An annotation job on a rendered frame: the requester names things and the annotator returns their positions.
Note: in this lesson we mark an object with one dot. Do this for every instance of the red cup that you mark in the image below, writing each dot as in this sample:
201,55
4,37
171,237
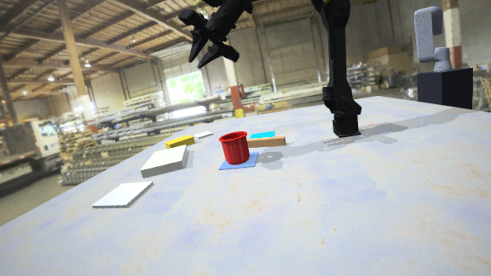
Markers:
235,147

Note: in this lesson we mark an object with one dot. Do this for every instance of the yellow rectangular block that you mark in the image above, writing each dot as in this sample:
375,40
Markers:
187,140

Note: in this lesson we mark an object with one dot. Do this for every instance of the white square tile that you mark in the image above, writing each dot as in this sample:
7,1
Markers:
203,135

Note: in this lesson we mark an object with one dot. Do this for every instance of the light wooden beam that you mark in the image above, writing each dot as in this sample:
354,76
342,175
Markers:
266,142

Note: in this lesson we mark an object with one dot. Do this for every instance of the white flat square pad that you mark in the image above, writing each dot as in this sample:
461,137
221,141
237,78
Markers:
123,196

